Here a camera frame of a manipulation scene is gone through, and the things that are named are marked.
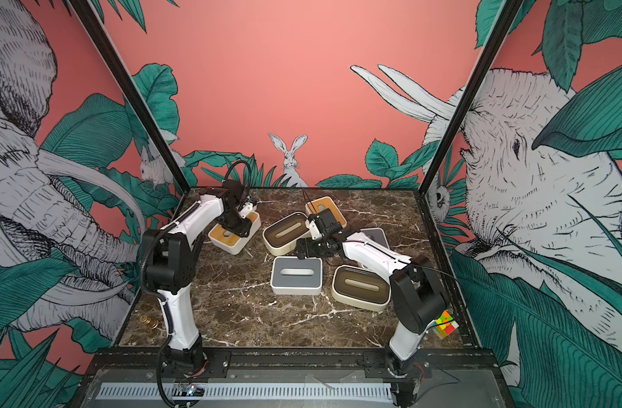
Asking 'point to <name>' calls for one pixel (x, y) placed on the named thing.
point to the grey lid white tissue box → (291, 275)
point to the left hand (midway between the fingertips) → (243, 226)
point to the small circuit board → (188, 389)
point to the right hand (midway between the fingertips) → (303, 247)
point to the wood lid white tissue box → (314, 206)
